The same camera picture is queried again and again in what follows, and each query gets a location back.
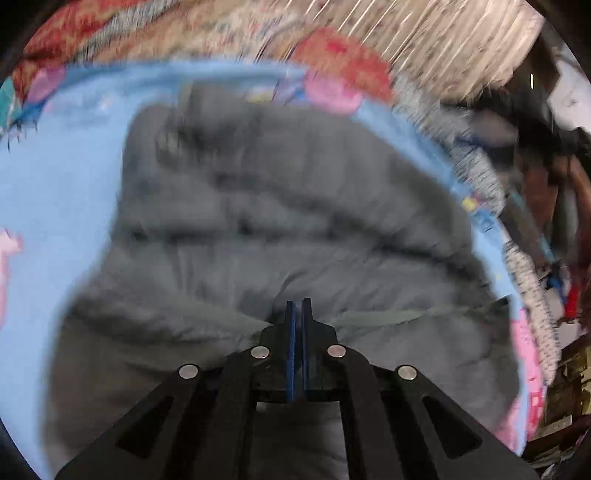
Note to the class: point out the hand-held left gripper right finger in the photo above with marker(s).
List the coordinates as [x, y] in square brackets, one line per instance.
[307, 350]

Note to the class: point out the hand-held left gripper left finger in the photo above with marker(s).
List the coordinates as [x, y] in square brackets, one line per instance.
[290, 350]

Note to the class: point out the grey puffer jacket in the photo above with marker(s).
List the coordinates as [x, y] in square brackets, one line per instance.
[277, 221]

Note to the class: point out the white black dotted cloth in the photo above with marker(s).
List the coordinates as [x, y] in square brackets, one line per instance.
[489, 184]

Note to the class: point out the blue pig printed blanket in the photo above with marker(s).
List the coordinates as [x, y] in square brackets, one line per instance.
[51, 194]

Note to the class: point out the beige striped curtain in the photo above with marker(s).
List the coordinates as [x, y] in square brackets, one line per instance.
[461, 41]

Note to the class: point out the red floral cloth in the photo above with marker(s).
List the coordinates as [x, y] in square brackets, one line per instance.
[152, 32]

